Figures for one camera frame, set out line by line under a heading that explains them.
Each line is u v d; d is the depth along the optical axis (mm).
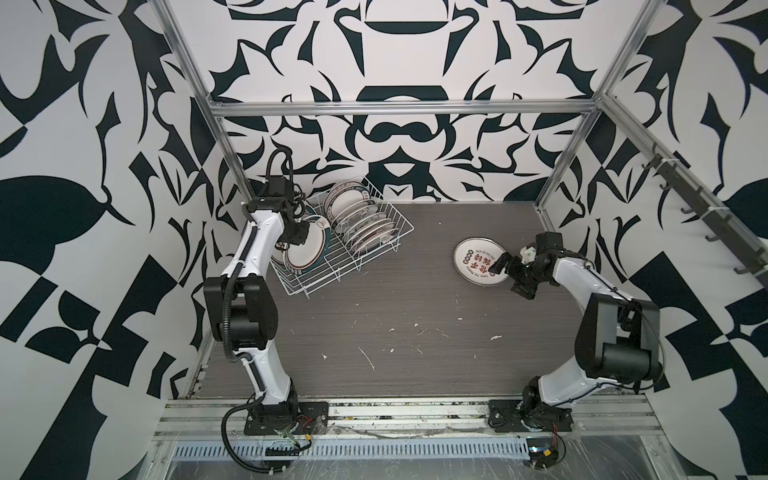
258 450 708
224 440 674
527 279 789
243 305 489
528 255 870
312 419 728
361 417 759
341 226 955
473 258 1048
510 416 737
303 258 937
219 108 915
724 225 544
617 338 459
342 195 1021
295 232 808
